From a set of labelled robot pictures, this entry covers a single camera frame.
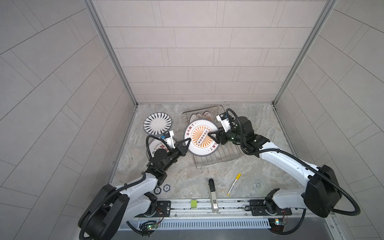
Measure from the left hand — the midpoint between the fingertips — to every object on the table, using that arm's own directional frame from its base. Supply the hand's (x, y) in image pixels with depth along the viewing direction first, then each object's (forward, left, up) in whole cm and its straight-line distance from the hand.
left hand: (194, 139), depth 76 cm
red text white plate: (+21, -8, -7) cm, 24 cm away
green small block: (-26, 0, -18) cm, 32 cm away
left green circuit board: (-35, +17, -14) cm, 42 cm away
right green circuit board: (-33, -40, -18) cm, 55 cm away
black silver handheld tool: (-23, -10, -14) cm, 29 cm away
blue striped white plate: (+22, +27, -17) cm, 39 cm away
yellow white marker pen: (-14, -24, -18) cm, 33 cm away
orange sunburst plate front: (+20, +1, -8) cm, 22 cm away
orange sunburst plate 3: (+22, -3, -8) cm, 24 cm away
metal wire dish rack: (0, -18, -17) cm, 24 cm away
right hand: (+3, -9, +2) cm, 9 cm away
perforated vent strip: (-34, -7, -18) cm, 39 cm away
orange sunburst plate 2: (-2, -4, -1) cm, 4 cm away
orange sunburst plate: (+5, +25, -15) cm, 30 cm away
